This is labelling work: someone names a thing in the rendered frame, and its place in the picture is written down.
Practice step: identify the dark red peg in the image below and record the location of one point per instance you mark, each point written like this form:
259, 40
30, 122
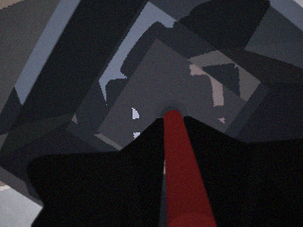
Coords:
187, 202

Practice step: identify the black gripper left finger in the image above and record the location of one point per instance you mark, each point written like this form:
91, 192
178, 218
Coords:
133, 174

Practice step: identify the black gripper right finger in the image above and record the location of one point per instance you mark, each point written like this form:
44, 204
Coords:
232, 171

